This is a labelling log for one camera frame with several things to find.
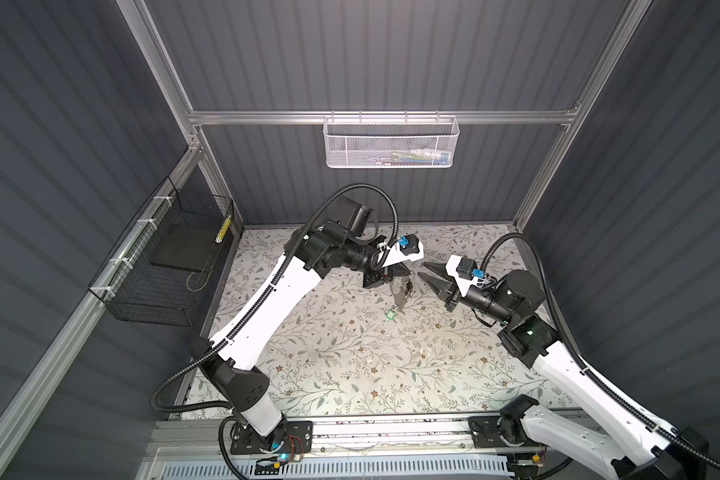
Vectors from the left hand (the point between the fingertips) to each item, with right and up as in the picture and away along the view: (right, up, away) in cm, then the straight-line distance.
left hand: (406, 267), depth 66 cm
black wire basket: (-62, -2, +6) cm, 62 cm away
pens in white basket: (+6, +34, +27) cm, 44 cm away
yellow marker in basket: (-49, +9, +15) cm, 52 cm away
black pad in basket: (-53, +5, +8) cm, 54 cm away
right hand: (+4, -1, -2) cm, 5 cm away
